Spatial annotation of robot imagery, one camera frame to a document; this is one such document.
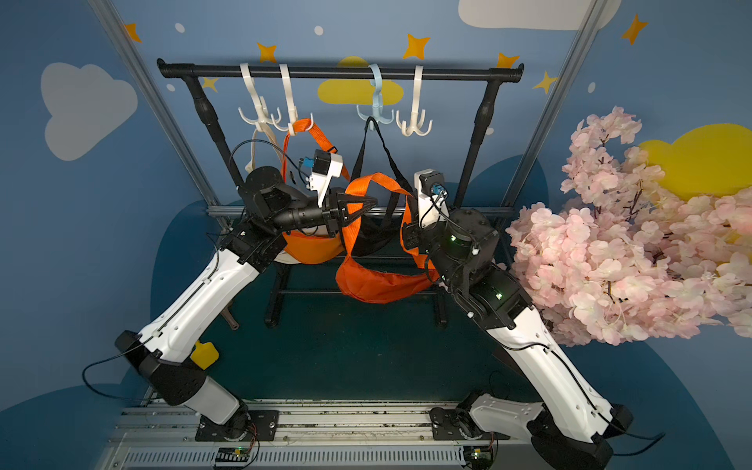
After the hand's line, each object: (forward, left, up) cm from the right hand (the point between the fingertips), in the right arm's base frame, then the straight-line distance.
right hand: (422, 194), depth 57 cm
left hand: (-2, +9, +1) cm, 9 cm away
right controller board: (-38, -19, -54) cm, 68 cm away
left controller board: (-41, +43, -53) cm, 80 cm away
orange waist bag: (-8, +10, -21) cm, 25 cm away
